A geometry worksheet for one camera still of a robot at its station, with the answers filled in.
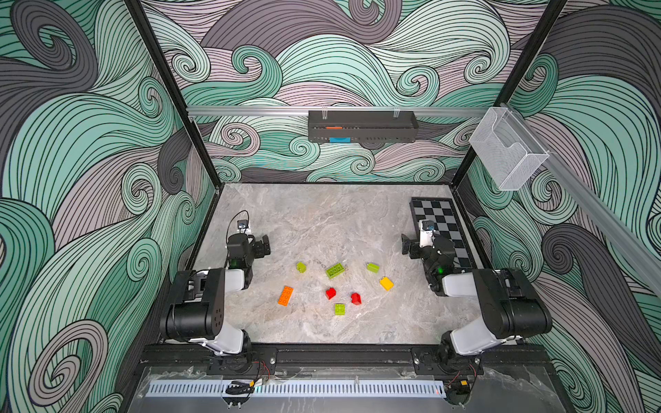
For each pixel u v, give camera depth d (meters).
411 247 0.84
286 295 0.86
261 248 0.86
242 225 0.81
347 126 0.95
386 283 0.88
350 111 0.93
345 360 0.75
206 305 0.45
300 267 0.91
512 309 0.44
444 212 1.04
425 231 0.80
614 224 0.55
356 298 0.83
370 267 0.92
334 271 0.92
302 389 0.70
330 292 0.86
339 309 0.81
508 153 0.77
